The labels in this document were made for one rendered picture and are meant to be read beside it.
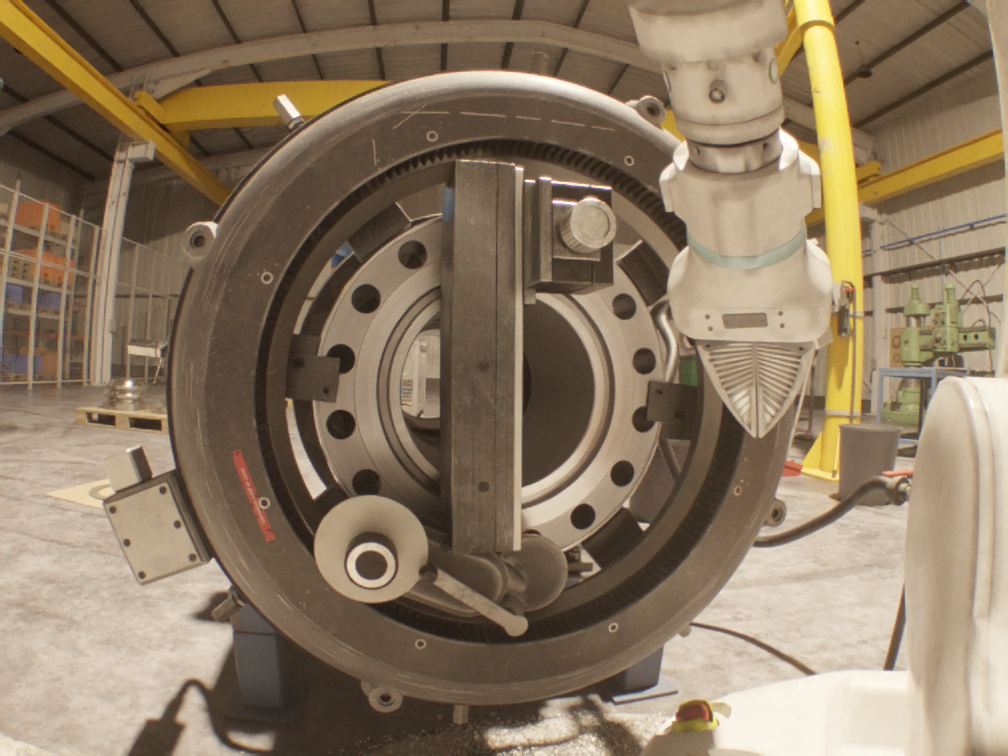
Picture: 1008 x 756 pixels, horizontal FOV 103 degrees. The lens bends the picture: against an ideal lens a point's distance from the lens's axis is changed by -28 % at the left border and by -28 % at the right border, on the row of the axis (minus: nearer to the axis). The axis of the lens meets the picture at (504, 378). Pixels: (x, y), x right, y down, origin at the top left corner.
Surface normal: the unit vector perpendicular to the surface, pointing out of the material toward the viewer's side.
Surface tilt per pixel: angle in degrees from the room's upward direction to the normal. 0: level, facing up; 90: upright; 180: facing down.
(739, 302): 148
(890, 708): 69
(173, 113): 90
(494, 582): 90
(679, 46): 137
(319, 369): 90
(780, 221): 126
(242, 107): 90
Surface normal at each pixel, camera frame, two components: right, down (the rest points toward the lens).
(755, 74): 0.29, 0.59
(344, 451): 0.22, 0.02
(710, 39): -0.33, 0.76
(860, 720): -0.45, -0.36
